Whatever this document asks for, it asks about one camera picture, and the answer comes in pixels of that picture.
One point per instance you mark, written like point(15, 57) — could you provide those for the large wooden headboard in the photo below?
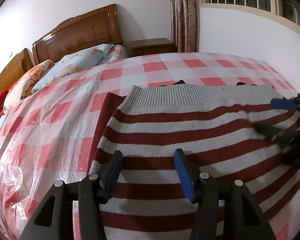
point(100, 26)

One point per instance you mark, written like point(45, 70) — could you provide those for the small wooden headboard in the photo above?
point(15, 69)

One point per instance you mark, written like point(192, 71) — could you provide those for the floral bed sheet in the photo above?
point(117, 52)

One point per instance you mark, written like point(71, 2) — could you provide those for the pink checked bed cover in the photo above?
point(49, 135)

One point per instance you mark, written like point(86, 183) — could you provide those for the orange floral pillow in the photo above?
point(18, 92)

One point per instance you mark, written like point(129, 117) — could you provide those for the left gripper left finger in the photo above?
point(53, 218)

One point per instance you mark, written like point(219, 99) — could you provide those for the red grey striped sweater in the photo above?
point(214, 128)

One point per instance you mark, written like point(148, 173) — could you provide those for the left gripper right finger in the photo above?
point(226, 210)

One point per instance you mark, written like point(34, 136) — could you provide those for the wooden nightstand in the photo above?
point(151, 46)

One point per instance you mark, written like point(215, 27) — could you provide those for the light blue floral pillow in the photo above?
point(72, 63)

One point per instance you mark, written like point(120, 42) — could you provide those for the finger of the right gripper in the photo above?
point(292, 104)
point(270, 132)

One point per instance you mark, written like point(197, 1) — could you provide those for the pink floral curtain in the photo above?
point(184, 25)

